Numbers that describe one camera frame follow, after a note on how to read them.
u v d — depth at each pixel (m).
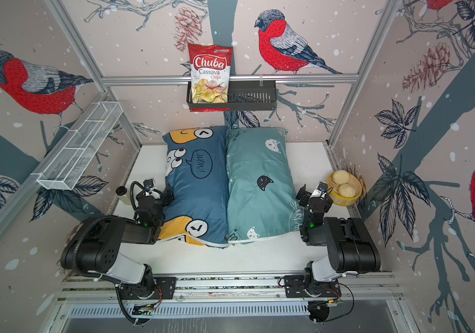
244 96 1.07
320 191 0.77
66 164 0.75
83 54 0.83
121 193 0.90
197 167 0.92
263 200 0.82
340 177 0.97
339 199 0.93
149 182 0.78
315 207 0.68
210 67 0.83
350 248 0.45
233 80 0.90
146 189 0.76
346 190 0.93
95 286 0.75
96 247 0.45
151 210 0.71
